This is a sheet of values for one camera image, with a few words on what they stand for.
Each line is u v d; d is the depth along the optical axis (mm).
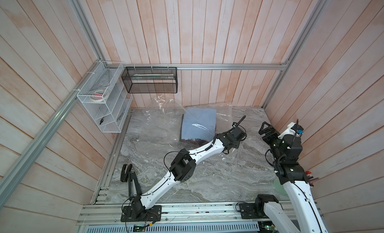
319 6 702
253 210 730
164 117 1160
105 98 726
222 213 746
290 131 595
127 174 836
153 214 730
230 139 740
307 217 419
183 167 619
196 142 922
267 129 635
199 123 969
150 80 1052
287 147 498
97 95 732
